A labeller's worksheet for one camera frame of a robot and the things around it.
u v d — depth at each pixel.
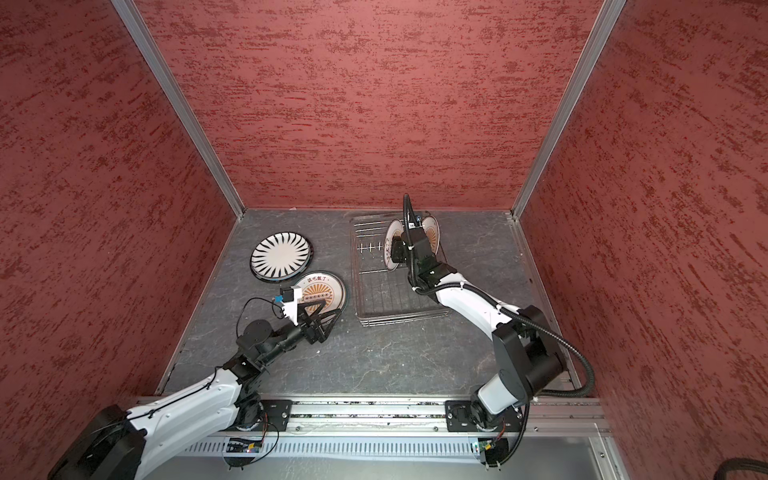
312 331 0.68
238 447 0.72
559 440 0.75
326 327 0.71
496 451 0.70
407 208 1.22
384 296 0.96
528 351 0.44
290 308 0.69
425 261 0.66
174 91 0.85
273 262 1.03
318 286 0.97
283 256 1.03
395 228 1.00
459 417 0.74
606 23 0.73
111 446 0.45
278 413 0.74
